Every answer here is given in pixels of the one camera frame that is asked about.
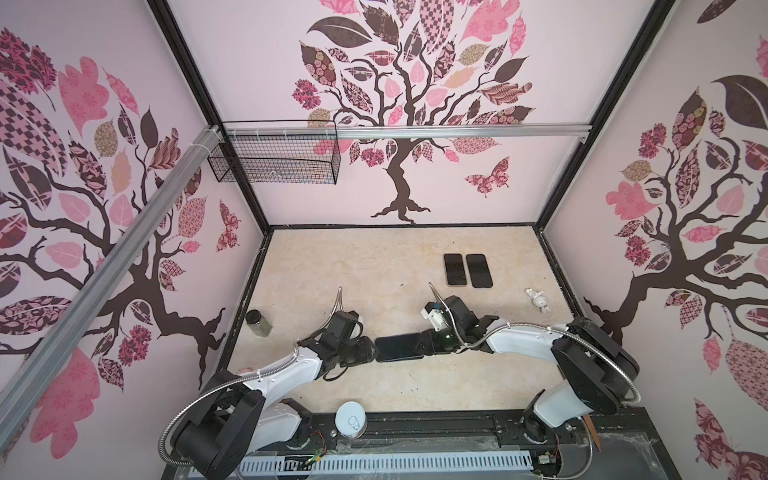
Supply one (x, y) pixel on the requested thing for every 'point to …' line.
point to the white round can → (351, 419)
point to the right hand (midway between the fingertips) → (417, 344)
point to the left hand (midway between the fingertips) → (376, 357)
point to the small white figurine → (538, 300)
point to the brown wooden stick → (592, 429)
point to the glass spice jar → (258, 323)
